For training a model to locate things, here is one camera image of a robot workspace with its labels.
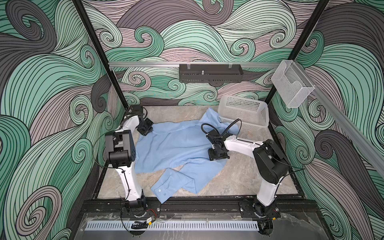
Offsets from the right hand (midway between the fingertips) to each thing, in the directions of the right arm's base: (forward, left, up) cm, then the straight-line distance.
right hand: (214, 157), depth 93 cm
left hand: (+18, +40, +8) cm, 45 cm away
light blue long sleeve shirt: (+2, +20, +8) cm, 22 cm away
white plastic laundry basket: (+36, -34, 0) cm, 50 cm away
